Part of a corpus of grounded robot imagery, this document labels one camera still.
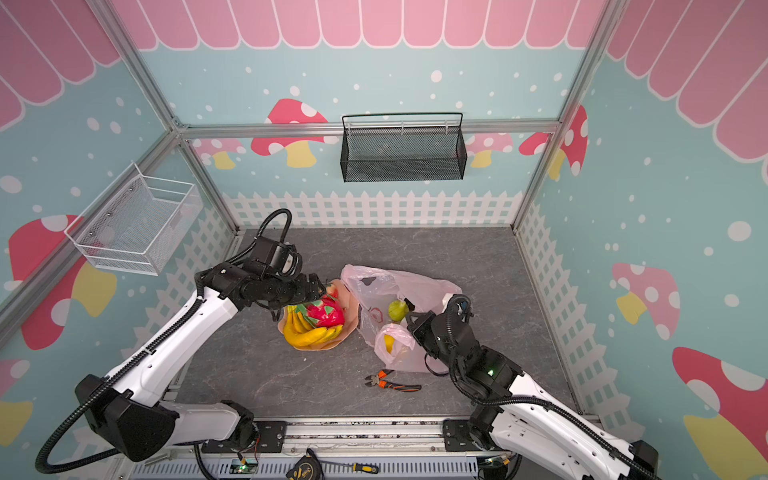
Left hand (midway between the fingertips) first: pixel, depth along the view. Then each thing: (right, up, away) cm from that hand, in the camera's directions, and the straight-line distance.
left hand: (310, 299), depth 76 cm
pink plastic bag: (+22, -11, -3) cm, 24 cm away
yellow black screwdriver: (+15, -39, -7) cm, 42 cm away
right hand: (+23, -3, -6) cm, 24 cm away
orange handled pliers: (+17, -23, +6) cm, 30 cm away
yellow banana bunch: (-6, -11, +9) cm, 15 cm away
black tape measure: (+2, -37, -8) cm, 38 cm away
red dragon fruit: (+2, -5, +9) cm, 10 cm away
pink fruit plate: (+8, -9, +15) cm, 19 cm away
